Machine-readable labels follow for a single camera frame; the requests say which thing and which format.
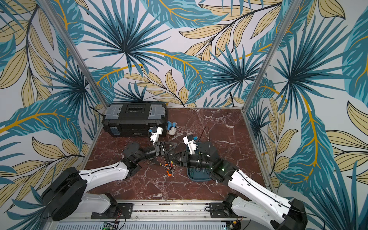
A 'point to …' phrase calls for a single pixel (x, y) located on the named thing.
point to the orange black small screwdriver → (169, 172)
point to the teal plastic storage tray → (198, 174)
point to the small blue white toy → (171, 127)
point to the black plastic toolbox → (134, 120)
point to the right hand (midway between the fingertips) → (170, 159)
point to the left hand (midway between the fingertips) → (177, 147)
